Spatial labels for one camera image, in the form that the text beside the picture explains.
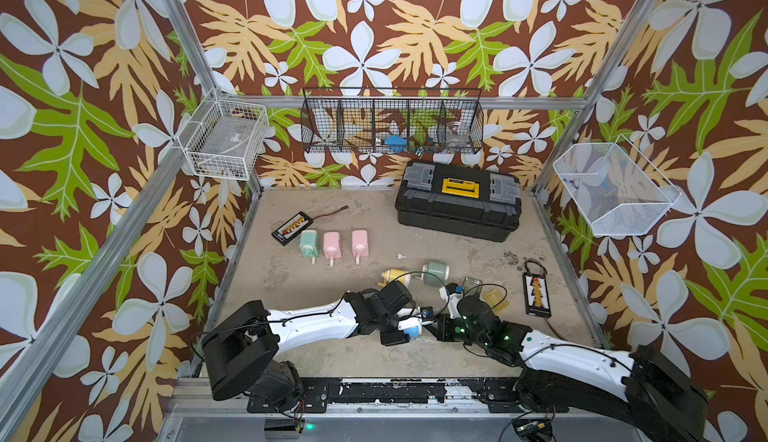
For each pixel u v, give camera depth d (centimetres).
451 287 77
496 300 91
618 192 82
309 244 96
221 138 86
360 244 96
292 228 107
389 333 71
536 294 91
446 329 71
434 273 89
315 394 75
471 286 72
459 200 94
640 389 42
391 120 97
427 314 70
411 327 72
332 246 96
